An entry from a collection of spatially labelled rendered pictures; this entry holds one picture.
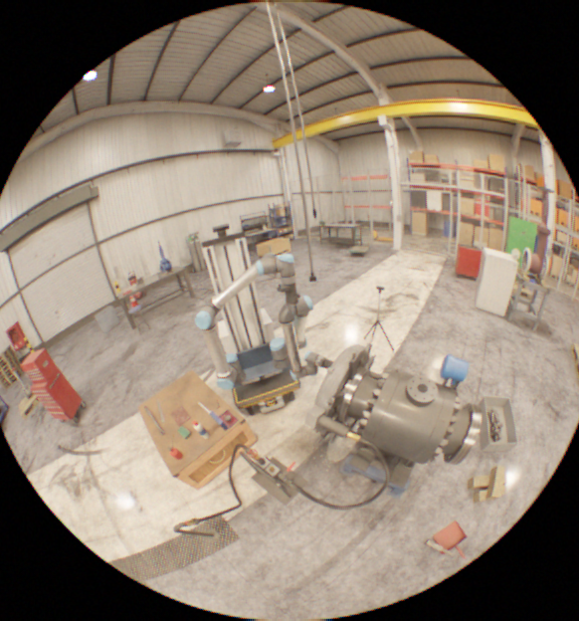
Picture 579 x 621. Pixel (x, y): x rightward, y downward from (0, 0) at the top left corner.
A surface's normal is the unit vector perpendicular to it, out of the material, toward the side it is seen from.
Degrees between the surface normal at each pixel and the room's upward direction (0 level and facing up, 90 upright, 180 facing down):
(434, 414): 23
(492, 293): 90
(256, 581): 0
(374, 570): 0
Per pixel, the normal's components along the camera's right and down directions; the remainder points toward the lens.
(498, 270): -0.72, 0.42
